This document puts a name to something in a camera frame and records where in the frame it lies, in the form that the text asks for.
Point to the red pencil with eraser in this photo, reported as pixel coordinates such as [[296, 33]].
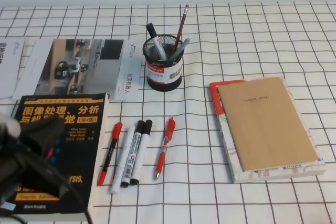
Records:
[[180, 28]]

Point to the black capped marker in holder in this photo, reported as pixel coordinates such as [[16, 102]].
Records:
[[154, 37]]

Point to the brown classic notebook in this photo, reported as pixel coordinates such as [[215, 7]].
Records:
[[265, 126]]

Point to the white black capped marker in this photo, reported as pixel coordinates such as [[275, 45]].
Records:
[[145, 138]]

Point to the white map cover book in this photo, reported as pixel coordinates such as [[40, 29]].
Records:
[[280, 172]]

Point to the robot photo brochure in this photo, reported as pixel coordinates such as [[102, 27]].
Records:
[[81, 66]]

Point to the grey pen in holder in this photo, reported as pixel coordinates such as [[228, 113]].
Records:
[[179, 50]]

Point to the red book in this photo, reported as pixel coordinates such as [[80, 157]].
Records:
[[213, 87]]

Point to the white paper leaflet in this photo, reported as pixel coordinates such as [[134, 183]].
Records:
[[11, 53]]

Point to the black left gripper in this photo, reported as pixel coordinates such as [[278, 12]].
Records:
[[24, 156]]

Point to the red capped black marker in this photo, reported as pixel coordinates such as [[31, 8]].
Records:
[[114, 140]]

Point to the labelled black capped marker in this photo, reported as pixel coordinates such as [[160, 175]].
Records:
[[132, 154]]

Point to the red ballpoint pen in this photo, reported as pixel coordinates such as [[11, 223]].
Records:
[[167, 138]]

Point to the black image processing textbook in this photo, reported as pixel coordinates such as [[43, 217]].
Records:
[[74, 155]]

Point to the white paint marker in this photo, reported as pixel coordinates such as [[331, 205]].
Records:
[[116, 184]]

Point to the black mesh pen holder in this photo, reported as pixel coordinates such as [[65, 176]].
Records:
[[163, 76]]

